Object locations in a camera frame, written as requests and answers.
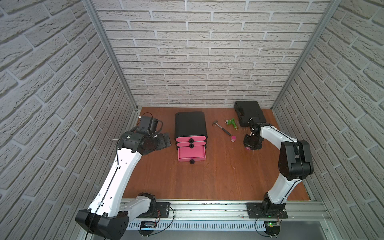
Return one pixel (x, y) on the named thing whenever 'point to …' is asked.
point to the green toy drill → (231, 121)
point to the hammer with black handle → (215, 122)
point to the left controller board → (147, 227)
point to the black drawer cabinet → (190, 124)
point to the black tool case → (247, 110)
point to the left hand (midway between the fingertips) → (164, 140)
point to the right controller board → (272, 227)
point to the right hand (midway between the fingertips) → (249, 145)
